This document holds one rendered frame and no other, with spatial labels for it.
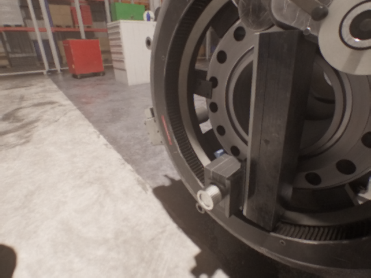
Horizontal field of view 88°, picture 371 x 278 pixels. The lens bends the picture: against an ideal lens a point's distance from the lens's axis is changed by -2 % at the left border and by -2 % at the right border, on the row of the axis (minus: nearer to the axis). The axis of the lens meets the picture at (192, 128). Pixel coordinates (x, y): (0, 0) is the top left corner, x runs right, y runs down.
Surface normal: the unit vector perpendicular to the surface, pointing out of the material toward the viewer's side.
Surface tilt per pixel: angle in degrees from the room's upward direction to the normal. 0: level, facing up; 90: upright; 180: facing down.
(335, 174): 90
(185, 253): 0
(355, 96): 90
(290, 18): 90
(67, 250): 0
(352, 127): 90
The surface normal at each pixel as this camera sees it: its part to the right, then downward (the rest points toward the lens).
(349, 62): -0.70, 0.29
